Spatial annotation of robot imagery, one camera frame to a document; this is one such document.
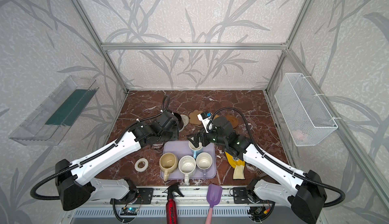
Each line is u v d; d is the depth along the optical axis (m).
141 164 0.84
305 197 0.38
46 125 0.64
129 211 0.71
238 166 0.81
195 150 0.79
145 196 0.74
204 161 0.84
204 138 0.62
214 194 0.74
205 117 0.64
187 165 0.83
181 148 0.88
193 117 1.07
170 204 0.69
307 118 0.61
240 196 0.73
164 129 0.57
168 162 0.83
